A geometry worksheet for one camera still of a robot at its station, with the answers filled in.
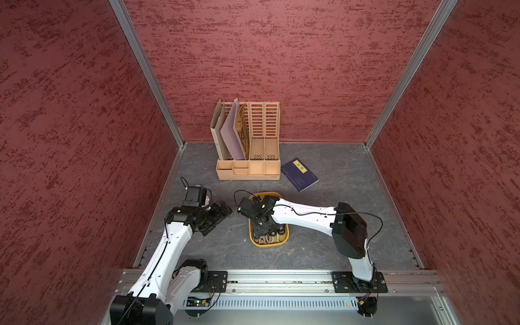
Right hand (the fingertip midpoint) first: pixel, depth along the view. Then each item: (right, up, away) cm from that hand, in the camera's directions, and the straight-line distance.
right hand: (265, 231), depth 82 cm
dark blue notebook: (+19, +21, +22) cm, 36 cm away
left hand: (-16, +5, -3) cm, 17 cm away
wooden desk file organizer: (-5, +49, +30) cm, 57 cm away
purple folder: (-17, +42, +9) cm, 46 cm away
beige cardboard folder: (-21, +45, +3) cm, 50 cm away
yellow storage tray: (+6, -4, +1) cm, 7 cm away
